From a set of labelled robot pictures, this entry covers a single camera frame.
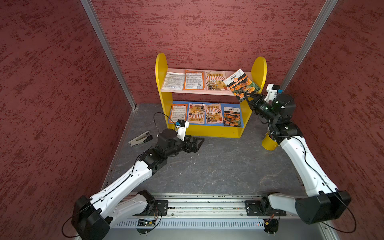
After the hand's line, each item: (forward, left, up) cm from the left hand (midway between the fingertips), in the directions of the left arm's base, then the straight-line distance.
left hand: (196, 141), depth 72 cm
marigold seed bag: (+25, -23, -10) cm, 35 cm away
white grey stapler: (+14, +36, -21) cm, 44 cm away
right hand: (+15, -21, +17) cm, 31 cm away
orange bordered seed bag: (+28, +12, -9) cm, 32 cm away
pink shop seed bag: (+26, 0, -10) cm, 28 cm away
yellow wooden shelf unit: (+38, -9, -9) cm, 40 cm away
